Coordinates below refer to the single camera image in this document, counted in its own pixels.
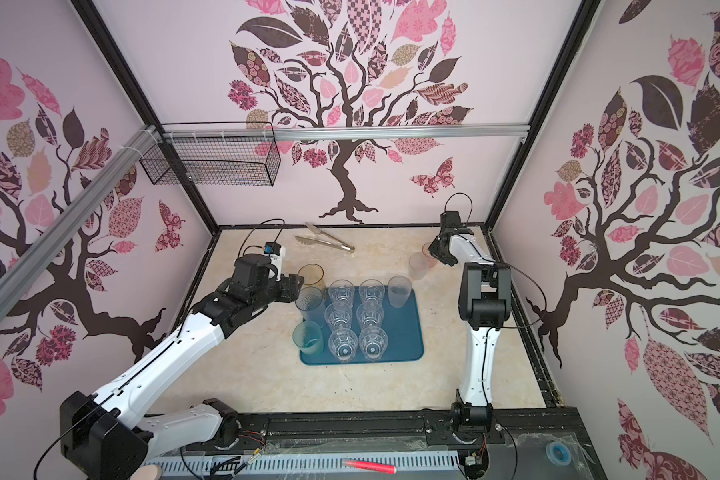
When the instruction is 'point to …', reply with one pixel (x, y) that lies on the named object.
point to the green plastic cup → (308, 337)
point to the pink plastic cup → (425, 249)
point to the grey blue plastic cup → (311, 303)
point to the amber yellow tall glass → (313, 276)
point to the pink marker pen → (373, 467)
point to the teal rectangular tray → (406, 336)
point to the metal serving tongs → (323, 239)
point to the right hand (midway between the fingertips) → (440, 249)
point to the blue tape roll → (558, 453)
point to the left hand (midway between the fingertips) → (294, 284)
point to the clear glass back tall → (399, 289)
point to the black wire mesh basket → (217, 154)
